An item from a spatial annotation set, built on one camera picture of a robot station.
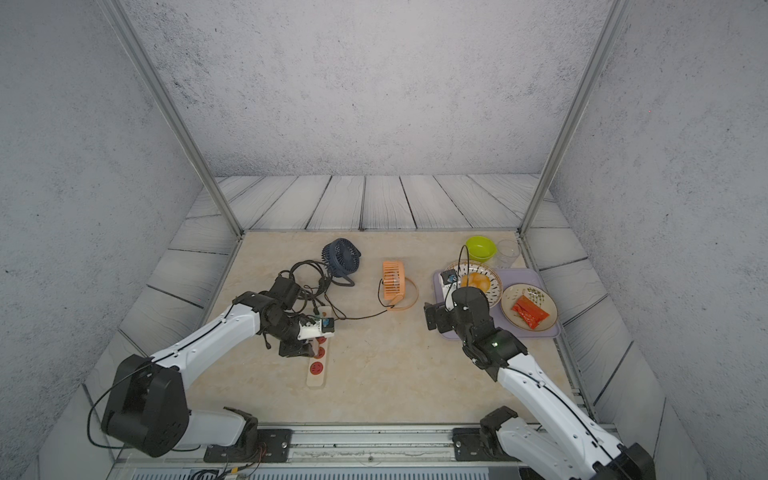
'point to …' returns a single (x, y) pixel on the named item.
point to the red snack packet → (529, 312)
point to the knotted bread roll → (476, 279)
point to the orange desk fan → (398, 290)
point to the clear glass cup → (507, 251)
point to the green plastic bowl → (481, 249)
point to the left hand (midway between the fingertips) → (313, 341)
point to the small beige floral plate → (511, 295)
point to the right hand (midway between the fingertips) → (445, 298)
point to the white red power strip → (317, 363)
